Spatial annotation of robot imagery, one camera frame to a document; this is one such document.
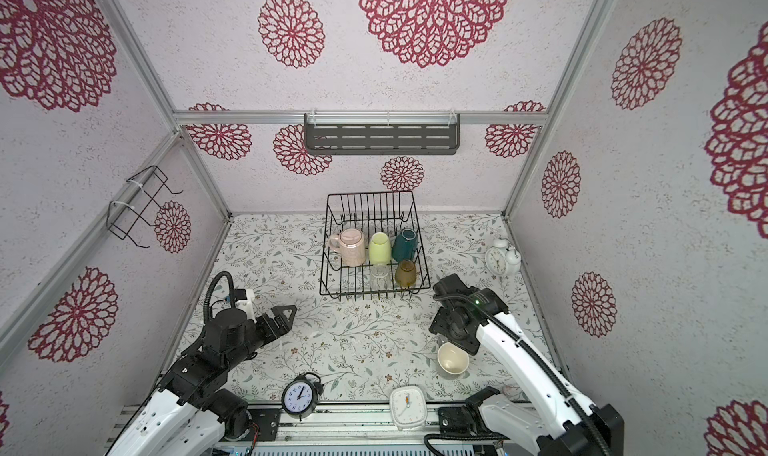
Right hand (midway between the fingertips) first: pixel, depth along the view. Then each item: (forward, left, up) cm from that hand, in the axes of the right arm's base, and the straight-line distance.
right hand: (445, 330), depth 77 cm
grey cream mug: (-4, -3, -12) cm, 13 cm away
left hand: (+1, +41, +2) cm, 41 cm away
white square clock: (-16, +9, -10) cm, 21 cm away
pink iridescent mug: (+27, +28, +2) cm, 39 cm away
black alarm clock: (-14, +37, -9) cm, 41 cm away
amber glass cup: (+21, +10, -4) cm, 23 cm away
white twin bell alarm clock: (+26, -21, -3) cm, 33 cm away
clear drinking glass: (+22, +18, -10) cm, 30 cm away
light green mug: (+28, +19, -2) cm, 34 cm away
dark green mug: (+31, +10, -3) cm, 33 cm away
